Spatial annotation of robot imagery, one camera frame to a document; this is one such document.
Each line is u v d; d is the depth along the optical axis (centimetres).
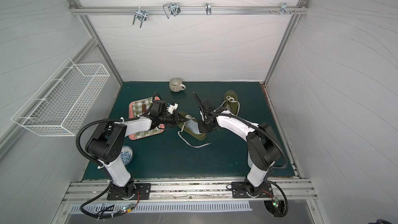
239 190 75
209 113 67
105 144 49
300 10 78
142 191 74
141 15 79
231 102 102
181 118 89
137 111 104
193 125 92
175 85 112
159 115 77
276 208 72
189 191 75
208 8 78
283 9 77
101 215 67
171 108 88
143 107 104
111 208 72
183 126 90
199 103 72
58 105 67
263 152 46
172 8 76
